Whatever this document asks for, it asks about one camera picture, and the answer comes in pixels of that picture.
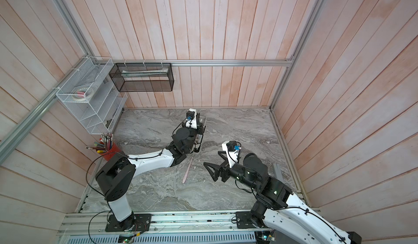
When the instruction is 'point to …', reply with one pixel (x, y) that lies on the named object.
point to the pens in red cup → (105, 143)
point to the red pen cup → (109, 154)
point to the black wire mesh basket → (143, 77)
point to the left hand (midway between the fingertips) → (199, 115)
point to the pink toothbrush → (185, 178)
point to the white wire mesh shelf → (100, 113)
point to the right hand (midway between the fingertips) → (211, 157)
